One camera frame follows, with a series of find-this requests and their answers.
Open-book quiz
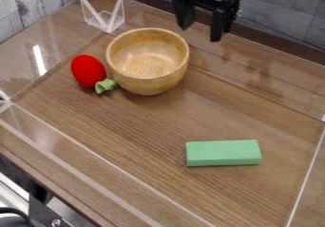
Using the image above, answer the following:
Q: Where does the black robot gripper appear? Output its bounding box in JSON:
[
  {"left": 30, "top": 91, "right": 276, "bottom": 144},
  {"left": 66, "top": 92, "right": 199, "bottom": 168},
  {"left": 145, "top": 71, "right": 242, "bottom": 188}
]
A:
[{"left": 171, "top": 0, "right": 241, "bottom": 42}]

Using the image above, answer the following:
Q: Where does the light wooden bowl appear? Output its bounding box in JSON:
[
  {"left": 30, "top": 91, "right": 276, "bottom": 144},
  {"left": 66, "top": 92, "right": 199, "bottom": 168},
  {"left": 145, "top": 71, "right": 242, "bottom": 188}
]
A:
[{"left": 106, "top": 28, "right": 189, "bottom": 96}]

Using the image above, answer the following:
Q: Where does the red felt strawberry toy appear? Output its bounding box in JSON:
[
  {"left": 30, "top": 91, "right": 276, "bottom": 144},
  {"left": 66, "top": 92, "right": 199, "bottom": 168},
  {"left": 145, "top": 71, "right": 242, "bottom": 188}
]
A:
[{"left": 71, "top": 54, "right": 117, "bottom": 94}]

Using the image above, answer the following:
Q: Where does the green rectangular block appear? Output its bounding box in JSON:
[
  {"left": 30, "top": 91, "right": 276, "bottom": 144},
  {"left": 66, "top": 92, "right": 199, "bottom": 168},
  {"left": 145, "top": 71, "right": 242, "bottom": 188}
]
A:
[{"left": 186, "top": 140, "right": 262, "bottom": 167}]

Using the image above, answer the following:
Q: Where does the clear acrylic corner bracket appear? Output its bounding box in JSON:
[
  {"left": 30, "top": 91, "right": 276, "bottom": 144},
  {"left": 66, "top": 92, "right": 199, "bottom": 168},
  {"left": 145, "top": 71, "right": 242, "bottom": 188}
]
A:
[{"left": 80, "top": 0, "right": 125, "bottom": 33}]

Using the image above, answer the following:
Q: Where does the clear acrylic tray enclosure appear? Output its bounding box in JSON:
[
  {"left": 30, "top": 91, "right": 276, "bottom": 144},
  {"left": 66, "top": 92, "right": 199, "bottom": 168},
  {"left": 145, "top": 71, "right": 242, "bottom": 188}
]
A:
[{"left": 0, "top": 3, "right": 325, "bottom": 227}]

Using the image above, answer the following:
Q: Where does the black metal mount bracket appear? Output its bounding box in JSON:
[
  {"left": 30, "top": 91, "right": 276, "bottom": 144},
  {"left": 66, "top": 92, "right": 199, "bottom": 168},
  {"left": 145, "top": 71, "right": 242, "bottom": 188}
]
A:
[{"left": 28, "top": 196, "right": 71, "bottom": 227}]

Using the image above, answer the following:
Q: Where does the black cable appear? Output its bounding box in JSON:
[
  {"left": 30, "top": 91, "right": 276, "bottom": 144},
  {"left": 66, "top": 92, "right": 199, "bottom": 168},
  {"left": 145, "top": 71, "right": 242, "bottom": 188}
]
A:
[{"left": 0, "top": 206, "right": 38, "bottom": 227}]

